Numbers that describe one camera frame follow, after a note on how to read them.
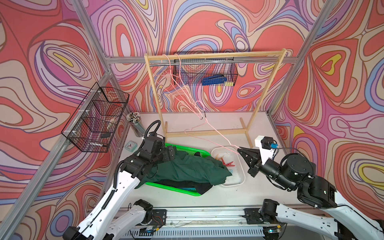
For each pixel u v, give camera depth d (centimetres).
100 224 38
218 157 94
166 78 102
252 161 50
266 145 43
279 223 64
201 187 72
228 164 91
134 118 93
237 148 56
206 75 101
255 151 51
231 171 75
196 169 72
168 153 67
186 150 88
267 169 48
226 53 62
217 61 62
